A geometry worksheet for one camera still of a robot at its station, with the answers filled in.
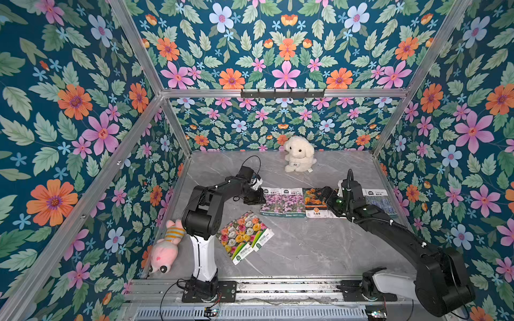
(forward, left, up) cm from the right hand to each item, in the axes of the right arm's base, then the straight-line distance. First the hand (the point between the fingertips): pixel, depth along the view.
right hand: (324, 193), depth 86 cm
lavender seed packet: (+9, -30, -15) cm, 35 cm away
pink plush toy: (-25, +64, -6) cm, 69 cm away
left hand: (+3, +25, -11) cm, 28 cm away
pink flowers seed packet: (+1, +22, -12) cm, 25 cm away
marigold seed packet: (+2, +1, -13) cm, 13 cm away
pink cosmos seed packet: (+3, +12, -13) cm, 18 cm away
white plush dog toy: (+22, +9, +2) cm, 24 cm away
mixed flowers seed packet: (-18, +39, -13) cm, 44 cm away
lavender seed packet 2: (0, -35, -14) cm, 38 cm away
